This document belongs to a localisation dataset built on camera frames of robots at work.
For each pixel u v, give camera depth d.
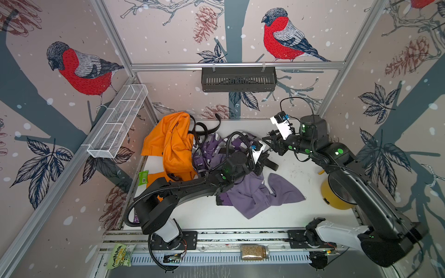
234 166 0.58
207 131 1.07
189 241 0.73
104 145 0.70
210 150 0.97
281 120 0.55
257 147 0.62
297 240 0.73
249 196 0.83
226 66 0.93
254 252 0.67
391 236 0.38
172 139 0.95
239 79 1.05
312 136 0.48
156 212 0.43
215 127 1.13
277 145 0.57
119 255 0.70
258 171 0.66
